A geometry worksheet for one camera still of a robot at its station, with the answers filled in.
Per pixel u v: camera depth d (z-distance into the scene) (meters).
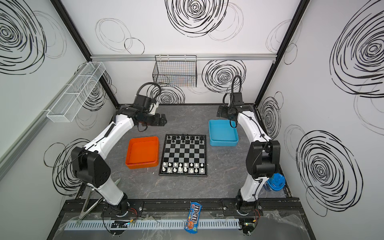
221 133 1.00
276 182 0.73
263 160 0.48
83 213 0.72
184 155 0.91
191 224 0.68
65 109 0.72
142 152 0.91
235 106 0.65
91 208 0.72
